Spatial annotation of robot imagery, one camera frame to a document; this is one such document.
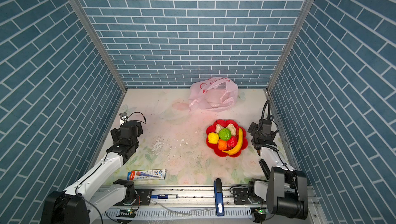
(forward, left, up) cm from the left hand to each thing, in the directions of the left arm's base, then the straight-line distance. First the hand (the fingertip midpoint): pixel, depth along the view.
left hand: (130, 125), depth 83 cm
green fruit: (-3, -52, -4) cm, 52 cm away
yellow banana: (-11, -56, -10) cm, 58 cm away
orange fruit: (-7, -50, -8) cm, 52 cm away
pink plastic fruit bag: (+28, -46, -4) cm, 54 cm away
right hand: (+2, -75, -5) cm, 75 cm away
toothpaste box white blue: (-21, -10, -14) cm, 28 cm away
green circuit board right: (-37, -68, -14) cm, 79 cm away
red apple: (-6, -56, -8) cm, 57 cm away
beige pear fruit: (+4, -49, -9) cm, 50 cm away
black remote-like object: (-19, -73, -11) cm, 76 cm away
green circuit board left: (-37, -4, -18) cm, 42 cm away
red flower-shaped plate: (+4, -46, -11) cm, 47 cm away
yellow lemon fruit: (-4, -45, -7) cm, 46 cm away
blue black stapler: (-27, -47, -10) cm, 55 cm away
